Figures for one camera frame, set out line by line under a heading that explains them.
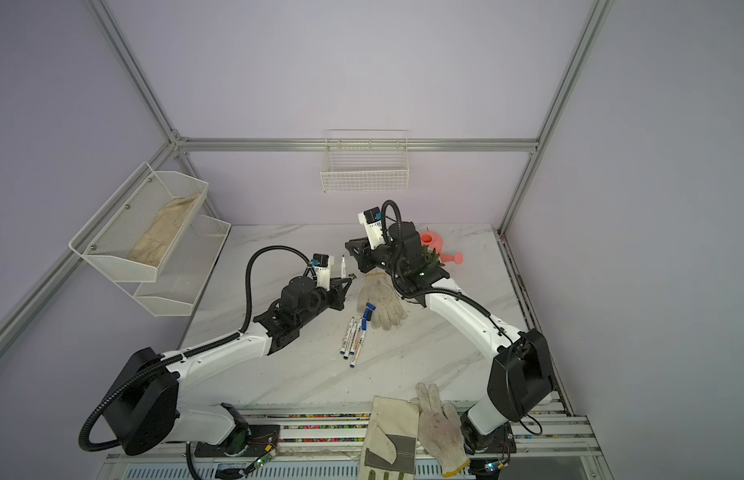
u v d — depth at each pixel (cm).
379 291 102
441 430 74
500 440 72
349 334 91
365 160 95
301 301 61
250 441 72
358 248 75
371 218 65
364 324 94
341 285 75
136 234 78
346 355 88
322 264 70
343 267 78
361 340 90
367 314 96
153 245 76
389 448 72
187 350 48
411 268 60
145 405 41
